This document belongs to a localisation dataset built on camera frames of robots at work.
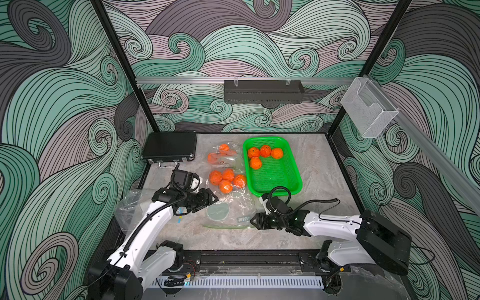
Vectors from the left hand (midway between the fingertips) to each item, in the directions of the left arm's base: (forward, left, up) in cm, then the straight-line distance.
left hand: (213, 200), depth 77 cm
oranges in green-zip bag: (+14, -5, -8) cm, 17 cm away
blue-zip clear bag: (0, +37, -8) cm, 38 cm away
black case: (+40, +34, -13) cm, 54 cm away
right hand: (-6, -17, -12) cm, 22 cm away
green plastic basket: (+22, -30, -13) cm, 40 cm away
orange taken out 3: (+32, -33, -8) cm, 47 cm away
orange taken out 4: (+25, -20, -7) cm, 33 cm away
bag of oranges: (+21, -4, +1) cm, 21 cm away
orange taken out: (+33, -19, -8) cm, 38 cm away
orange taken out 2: (+33, -26, -7) cm, 43 cm away
